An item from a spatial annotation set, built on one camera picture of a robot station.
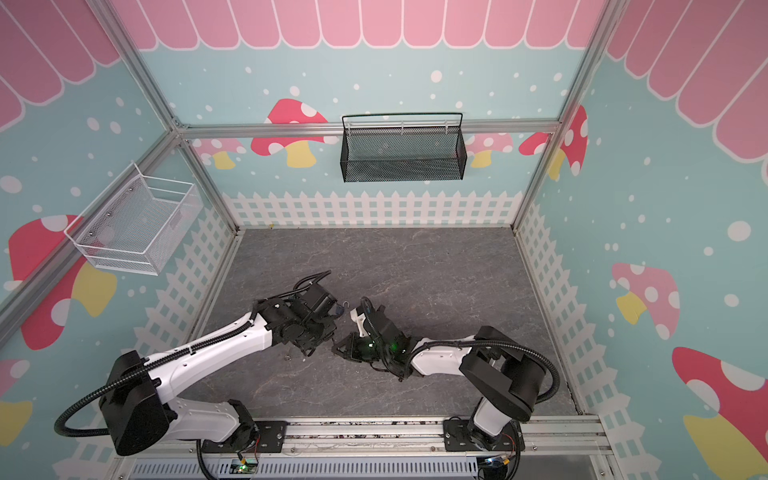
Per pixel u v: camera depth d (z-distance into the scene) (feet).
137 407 1.29
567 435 2.49
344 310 2.21
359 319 2.56
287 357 2.86
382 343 2.14
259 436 2.42
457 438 2.42
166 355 1.46
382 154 3.28
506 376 1.47
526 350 1.39
